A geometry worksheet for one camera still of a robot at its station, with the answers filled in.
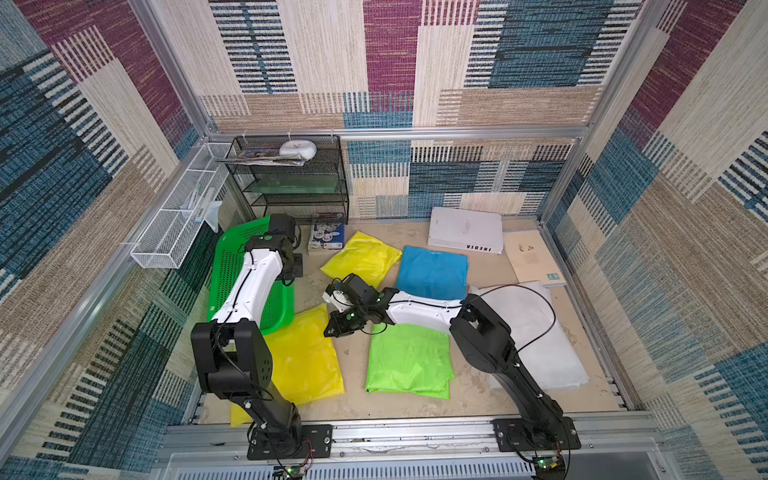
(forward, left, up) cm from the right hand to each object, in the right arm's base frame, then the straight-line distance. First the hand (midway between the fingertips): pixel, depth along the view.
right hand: (322, 333), depth 86 cm
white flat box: (+42, -49, -3) cm, 65 cm away
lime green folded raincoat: (-6, -25, -4) cm, 26 cm away
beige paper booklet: (+30, -70, -6) cm, 76 cm away
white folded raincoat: (-5, -60, 0) cm, 60 cm away
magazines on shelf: (+44, +18, +29) cm, 55 cm away
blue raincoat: (+23, -34, -5) cm, 41 cm away
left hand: (+15, +11, +10) cm, 21 cm away
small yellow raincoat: (+29, -11, -2) cm, 31 cm away
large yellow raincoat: (-7, +5, -3) cm, 9 cm away
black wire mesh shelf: (+51, +11, +16) cm, 55 cm away
